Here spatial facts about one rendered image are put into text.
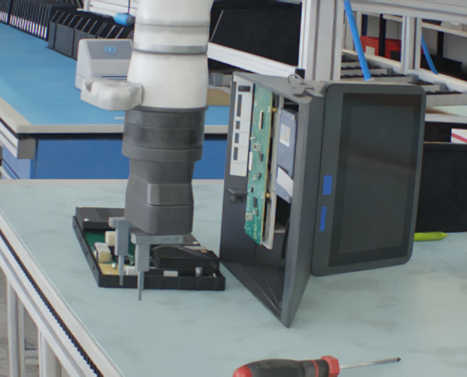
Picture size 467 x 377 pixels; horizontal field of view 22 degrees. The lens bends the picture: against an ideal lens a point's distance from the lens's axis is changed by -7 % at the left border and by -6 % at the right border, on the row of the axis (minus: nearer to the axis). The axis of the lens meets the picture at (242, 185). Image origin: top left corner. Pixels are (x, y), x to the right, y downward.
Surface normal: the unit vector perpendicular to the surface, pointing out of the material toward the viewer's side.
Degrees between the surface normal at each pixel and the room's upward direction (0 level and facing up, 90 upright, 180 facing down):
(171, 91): 90
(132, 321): 0
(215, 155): 90
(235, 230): 90
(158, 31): 90
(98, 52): 29
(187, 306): 0
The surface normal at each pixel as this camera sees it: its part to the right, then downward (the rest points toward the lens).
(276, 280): 0.07, -0.98
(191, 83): 0.61, 0.15
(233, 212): -0.29, 0.16
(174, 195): 0.42, -0.14
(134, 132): -0.63, 0.10
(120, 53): 0.23, -0.76
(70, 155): 0.35, 0.20
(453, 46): -0.93, 0.00
